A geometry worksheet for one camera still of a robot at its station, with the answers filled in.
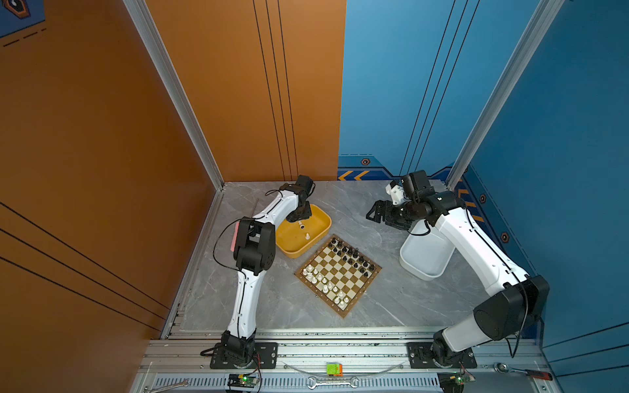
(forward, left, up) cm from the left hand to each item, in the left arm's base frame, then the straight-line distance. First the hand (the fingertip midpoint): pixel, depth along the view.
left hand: (301, 213), depth 104 cm
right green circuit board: (-57, -47, -5) cm, 75 cm away
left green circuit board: (-58, +14, -6) cm, 60 cm away
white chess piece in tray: (-11, -3, -2) cm, 11 cm away
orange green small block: (-55, -13, -2) cm, 57 cm away
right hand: (-16, -26, +19) cm, 36 cm away
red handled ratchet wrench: (-54, -62, -2) cm, 82 cm away
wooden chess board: (-26, -15, -3) cm, 30 cm away
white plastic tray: (-17, -49, -1) cm, 52 cm away
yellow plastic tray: (-9, +2, -5) cm, 11 cm away
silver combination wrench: (-58, -7, -5) cm, 59 cm away
